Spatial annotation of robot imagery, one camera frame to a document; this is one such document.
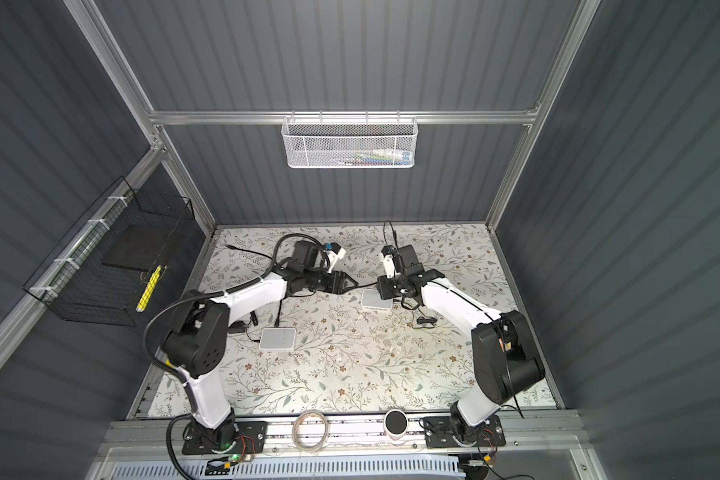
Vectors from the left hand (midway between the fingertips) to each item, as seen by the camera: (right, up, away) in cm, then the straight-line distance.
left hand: (352, 283), depth 91 cm
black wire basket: (-60, +6, -18) cm, 63 cm away
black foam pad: (-53, +11, -16) cm, 56 cm away
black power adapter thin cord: (-29, -17, -3) cm, 34 cm away
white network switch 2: (+6, -6, +9) cm, 13 cm away
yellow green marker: (-47, 0, -21) cm, 52 cm away
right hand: (+10, -1, 0) cm, 10 cm away
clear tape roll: (-10, -37, -14) cm, 41 cm away
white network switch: (-23, -17, -1) cm, 28 cm away
